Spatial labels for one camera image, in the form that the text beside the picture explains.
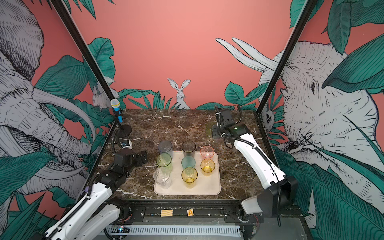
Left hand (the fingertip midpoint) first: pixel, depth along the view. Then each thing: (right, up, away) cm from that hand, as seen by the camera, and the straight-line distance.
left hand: (138, 151), depth 81 cm
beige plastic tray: (+37, -21, +3) cm, 42 cm away
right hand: (+43, +13, -2) cm, 45 cm away
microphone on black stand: (-20, +10, +26) cm, 34 cm away
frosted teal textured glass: (+27, -7, +7) cm, 29 cm away
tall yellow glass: (+28, -14, +1) cm, 31 cm away
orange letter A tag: (+29, -30, -7) cm, 42 cm away
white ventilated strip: (+47, -36, -11) cm, 61 cm away
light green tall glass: (+12, -7, +9) cm, 17 cm away
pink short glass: (+39, -3, +12) cm, 41 cm away
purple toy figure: (-28, -21, -1) cm, 35 cm away
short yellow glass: (+39, -10, +8) cm, 41 cm away
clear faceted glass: (+12, -15, +3) cm, 20 cm away
